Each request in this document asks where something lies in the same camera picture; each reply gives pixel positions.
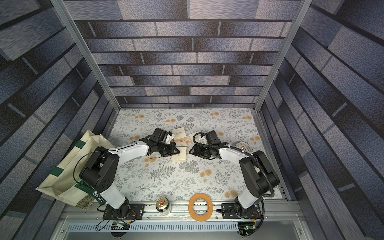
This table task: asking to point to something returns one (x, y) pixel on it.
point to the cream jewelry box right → (191, 136)
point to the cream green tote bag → (64, 181)
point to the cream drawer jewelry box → (181, 157)
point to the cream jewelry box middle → (180, 134)
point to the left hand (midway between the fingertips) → (180, 151)
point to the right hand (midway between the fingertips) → (192, 152)
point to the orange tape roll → (197, 218)
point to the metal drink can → (163, 206)
